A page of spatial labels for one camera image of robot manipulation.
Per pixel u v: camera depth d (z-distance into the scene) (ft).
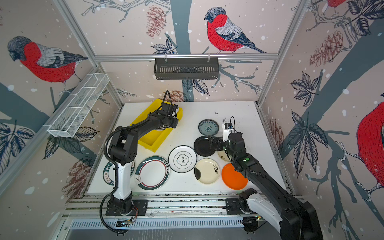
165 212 2.39
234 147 1.93
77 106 2.54
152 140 3.01
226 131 2.33
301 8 2.39
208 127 3.50
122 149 1.81
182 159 2.95
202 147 3.14
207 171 2.82
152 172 2.85
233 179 2.69
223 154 2.65
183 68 3.50
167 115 2.62
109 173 2.79
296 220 1.25
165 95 2.75
